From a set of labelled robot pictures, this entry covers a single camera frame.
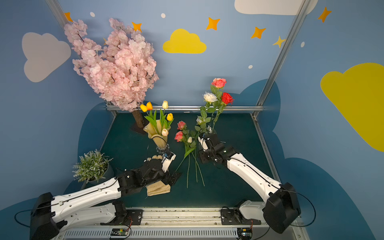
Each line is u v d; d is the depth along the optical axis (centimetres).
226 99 80
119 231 72
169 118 75
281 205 40
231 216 73
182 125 110
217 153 61
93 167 73
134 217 74
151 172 55
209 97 80
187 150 98
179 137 104
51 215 40
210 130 91
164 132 70
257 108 119
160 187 84
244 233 73
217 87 81
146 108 80
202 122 111
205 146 70
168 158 64
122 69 63
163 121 86
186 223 73
